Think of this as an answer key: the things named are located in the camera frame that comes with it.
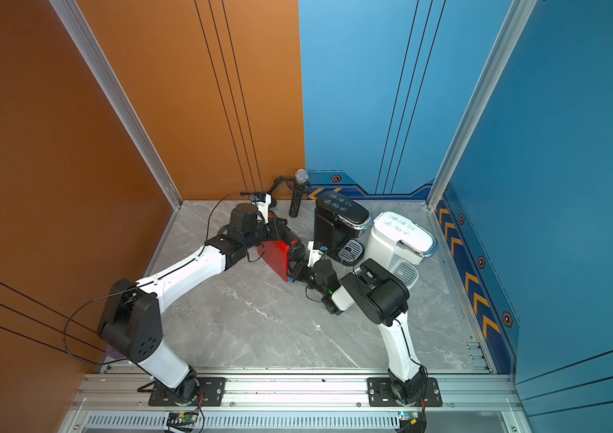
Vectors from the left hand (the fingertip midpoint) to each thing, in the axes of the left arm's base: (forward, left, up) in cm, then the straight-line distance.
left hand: (286, 219), depth 86 cm
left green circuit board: (-52, +26, -25) cm, 63 cm away
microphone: (+20, -2, -5) cm, 21 cm away
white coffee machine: (-9, -35, -1) cm, 36 cm away
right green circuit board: (-51, -35, -21) cm, 66 cm away
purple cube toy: (-36, +49, -18) cm, 64 cm away
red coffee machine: (-11, +3, -4) cm, 12 cm away
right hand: (-7, +1, -14) cm, 16 cm away
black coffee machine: (-2, -17, -1) cm, 17 cm away
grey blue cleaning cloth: (-13, -1, -17) cm, 21 cm away
